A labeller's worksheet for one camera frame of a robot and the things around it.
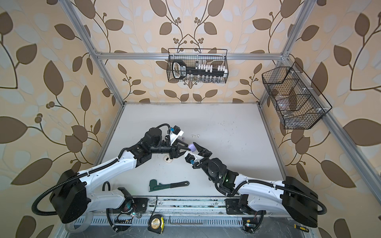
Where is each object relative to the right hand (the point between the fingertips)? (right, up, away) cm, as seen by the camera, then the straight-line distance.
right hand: (194, 146), depth 73 cm
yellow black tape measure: (-17, -34, -6) cm, 39 cm away
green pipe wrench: (-22, -23, +6) cm, 33 cm away
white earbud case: (-17, -11, +15) cm, 25 cm away
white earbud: (-1, +2, +26) cm, 26 cm away
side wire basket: (+53, +22, 0) cm, 57 cm away
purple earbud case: (-1, 0, -2) cm, 2 cm away
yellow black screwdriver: (+51, -37, -6) cm, 63 cm away
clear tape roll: (-57, -36, -6) cm, 68 cm away
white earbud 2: (+2, +2, +28) cm, 28 cm away
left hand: (-2, 0, -1) cm, 2 cm away
